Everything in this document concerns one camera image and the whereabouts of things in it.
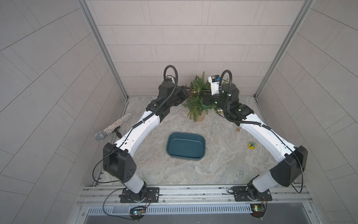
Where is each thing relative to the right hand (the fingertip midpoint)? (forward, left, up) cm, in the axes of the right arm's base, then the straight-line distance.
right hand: (199, 91), depth 73 cm
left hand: (+2, +3, 0) cm, 4 cm away
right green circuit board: (-49, -25, -36) cm, 66 cm away
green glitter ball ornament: (+1, -5, -15) cm, 15 cm away
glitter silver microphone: (-18, +49, -9) cm, 53 cm away
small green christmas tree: (+4, +3, -15) cm, 16 cm away
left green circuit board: (-47, +34, -30) cm, 65 cm away
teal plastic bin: (-14, +10, -33) cm, 38 cm away
